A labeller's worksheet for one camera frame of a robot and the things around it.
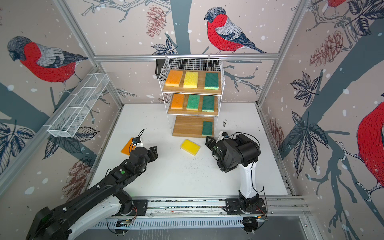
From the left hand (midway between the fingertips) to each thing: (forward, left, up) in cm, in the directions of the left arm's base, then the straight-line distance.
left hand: (152, 148), depth 81 cm
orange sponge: (+8, +21, -14) cm, 26 cm away
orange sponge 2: (+24, -14, +13) cm, 30 cm away
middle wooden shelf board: (+17, -18, +12) cm, 27 cm away
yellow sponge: (+7, -20, -12) cm, 25 cm away
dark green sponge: (+19, -32, -9) cm, 39 cm away
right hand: (+11, -29, -10) cm, 33 cm away
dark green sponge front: (+22, -32, +15) cm, 41 cm away
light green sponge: (+22, -22, +14) cm, 34 cm away
